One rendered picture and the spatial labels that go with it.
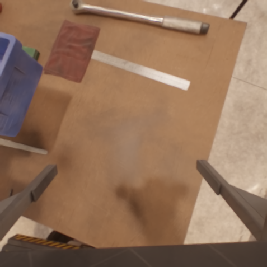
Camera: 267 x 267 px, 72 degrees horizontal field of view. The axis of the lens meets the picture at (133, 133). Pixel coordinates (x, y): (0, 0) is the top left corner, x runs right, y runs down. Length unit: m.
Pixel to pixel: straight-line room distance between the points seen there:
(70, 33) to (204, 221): 1.03
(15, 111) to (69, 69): 0.27
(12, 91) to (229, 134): 0.99
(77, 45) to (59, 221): 0.57
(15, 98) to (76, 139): 0.23
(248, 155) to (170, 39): 0.74
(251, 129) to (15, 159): 1.09
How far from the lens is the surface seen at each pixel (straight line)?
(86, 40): 0.71
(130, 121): 0.58
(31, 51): 0.76
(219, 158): 1.10
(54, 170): 0.17
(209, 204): 1.10
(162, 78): 0.62
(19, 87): 0.48
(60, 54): 0.71
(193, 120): 0.59
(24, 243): 0.93
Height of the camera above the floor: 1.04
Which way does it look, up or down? 80 degrees down
